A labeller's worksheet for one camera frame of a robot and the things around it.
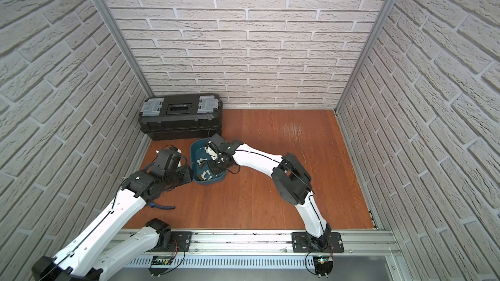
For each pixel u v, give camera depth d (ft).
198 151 3.27
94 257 1.35
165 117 3.03
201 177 2.96
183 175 2.22
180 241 2.40
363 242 2.49
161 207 2.66
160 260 2.38
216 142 2.30
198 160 3.14
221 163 2.47
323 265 2.29
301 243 2.38
